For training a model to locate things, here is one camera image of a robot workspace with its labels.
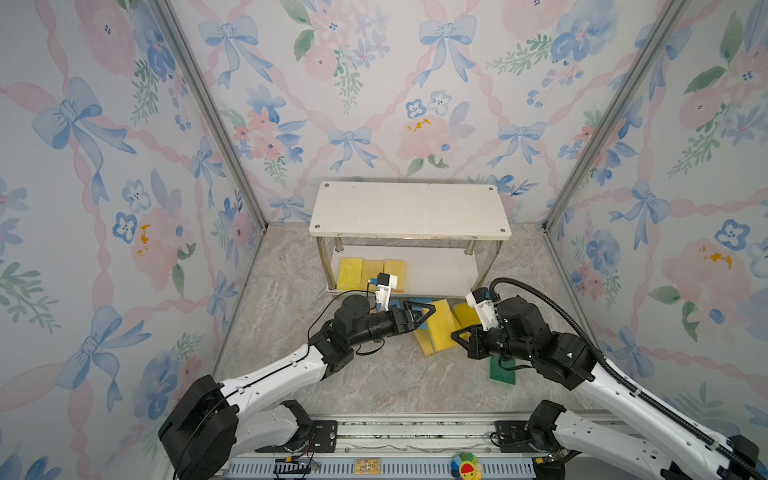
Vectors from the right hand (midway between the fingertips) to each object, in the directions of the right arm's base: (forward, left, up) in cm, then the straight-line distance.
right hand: (451, 334), depth 71 cm
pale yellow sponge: (+27, +21, -11) cm, 36 cm away
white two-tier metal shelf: (+19, 0, +14) cm, 24 cm away
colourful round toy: (-24, -3, -18) cm, 30 cm away
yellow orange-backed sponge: (+28, +13, -11) cm, 33 cm away
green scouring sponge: (-3, -15, -18) cm, 24 cm away
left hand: (+3, +5, +6) cm, 8 cm away
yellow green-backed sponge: (+1, +2, +1) cm, 3 cm away
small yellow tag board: (-25, +19, -18) cm, 36 cm away
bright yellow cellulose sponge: (+25, +28, -11) cm, 39 cm away
